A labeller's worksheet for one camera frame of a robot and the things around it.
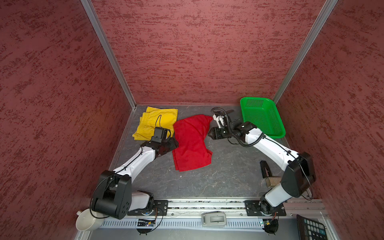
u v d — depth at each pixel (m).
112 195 0.41
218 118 0.76
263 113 1.16
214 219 0.70
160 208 0.73
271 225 0.71
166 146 0.81
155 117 1.09
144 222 0.73
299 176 0.42
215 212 0.74
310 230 0.67
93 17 0.74
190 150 0.90
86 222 0.68
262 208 0.67
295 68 0.97
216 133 0.73
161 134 0.69
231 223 0.71
